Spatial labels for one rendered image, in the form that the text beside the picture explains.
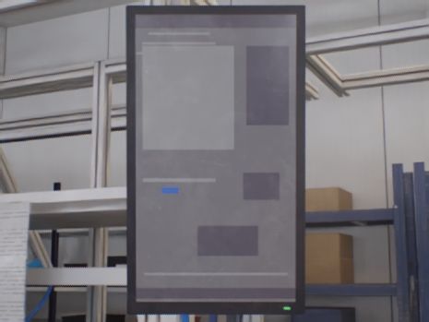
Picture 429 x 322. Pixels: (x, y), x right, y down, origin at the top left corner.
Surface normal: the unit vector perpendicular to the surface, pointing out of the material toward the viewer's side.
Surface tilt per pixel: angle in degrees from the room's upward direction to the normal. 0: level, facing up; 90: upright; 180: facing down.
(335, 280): 90
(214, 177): 101
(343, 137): 90
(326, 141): 90
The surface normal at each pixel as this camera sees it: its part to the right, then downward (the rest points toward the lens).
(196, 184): 0.00, 0.02
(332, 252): -0.43, -0.15
